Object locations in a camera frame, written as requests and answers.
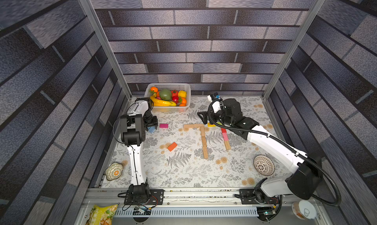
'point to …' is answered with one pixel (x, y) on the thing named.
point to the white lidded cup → (304, 210)
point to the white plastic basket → (179, 87)
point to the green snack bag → (101, 215)
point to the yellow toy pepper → (182, 94)
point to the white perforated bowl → (264, 165)
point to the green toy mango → (165, 94)
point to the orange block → (172, 147)
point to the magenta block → (163, 126)
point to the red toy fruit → (175, 96)
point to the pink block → (225, 136)
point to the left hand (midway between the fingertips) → (153, 126)
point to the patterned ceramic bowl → (114, 171)
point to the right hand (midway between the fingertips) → (203, 109)
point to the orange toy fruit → (155, 89)
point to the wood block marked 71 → (204, 142)
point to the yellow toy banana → (156, 102)
